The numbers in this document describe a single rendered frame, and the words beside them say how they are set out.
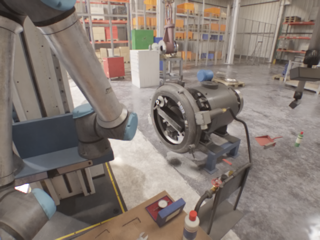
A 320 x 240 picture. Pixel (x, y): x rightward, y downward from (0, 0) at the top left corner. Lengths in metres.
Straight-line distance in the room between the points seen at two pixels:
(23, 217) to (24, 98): 0.72
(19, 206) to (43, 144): 0.61
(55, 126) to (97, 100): 0.46
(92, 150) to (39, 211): 0.50
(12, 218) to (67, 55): 0.43
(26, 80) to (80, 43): 0.60
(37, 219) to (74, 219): 0.82
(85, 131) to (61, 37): 0.51
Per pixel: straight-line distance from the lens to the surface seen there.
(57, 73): 1.01
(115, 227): 1.05
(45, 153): 1.14
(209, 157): 1.97
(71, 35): 0.53
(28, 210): 0.53
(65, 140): 1.10
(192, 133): 1.51
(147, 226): 1.03
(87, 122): 0.88
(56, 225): 1.37
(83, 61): 0.56
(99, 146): 0.95
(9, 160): 0.60
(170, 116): 1.68
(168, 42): 6.08
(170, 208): 0.95
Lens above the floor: 1.35
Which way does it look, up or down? 25 degrees down
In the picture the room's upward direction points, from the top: straight up
